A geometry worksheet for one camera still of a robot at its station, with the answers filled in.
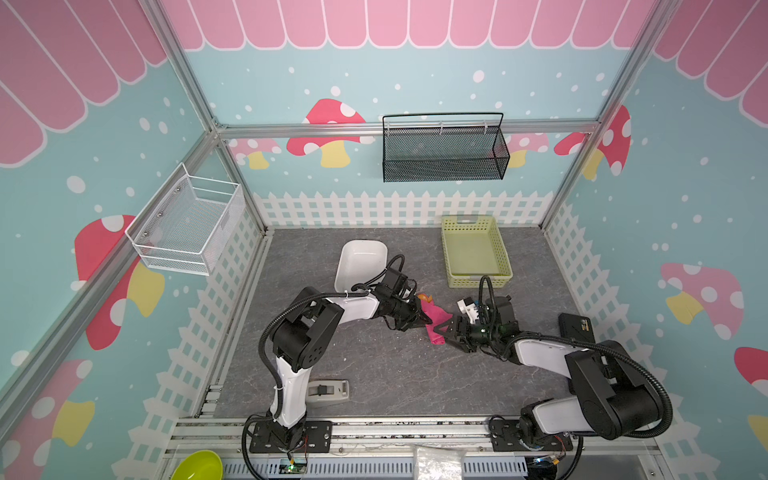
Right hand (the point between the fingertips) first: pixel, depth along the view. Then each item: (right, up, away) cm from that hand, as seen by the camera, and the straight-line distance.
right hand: (437, 333), depth 85 cm
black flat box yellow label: (+44, 0, +7) cm, 45 cm away
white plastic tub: (-25, +20, +24) cm, 40 cm away
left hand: (-1, +1, +4) cm, 4 cm away
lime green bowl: (-58, -27, -16) cm, 65 cm away
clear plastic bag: (-2, -26, -17) cm, 31 cm away
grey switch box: (-30, -14, -5) cm, 34 cm away
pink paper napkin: (+1, +3, +8) cm, 8 cm away
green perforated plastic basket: (+19, +26, +31) cm, 44 cm away
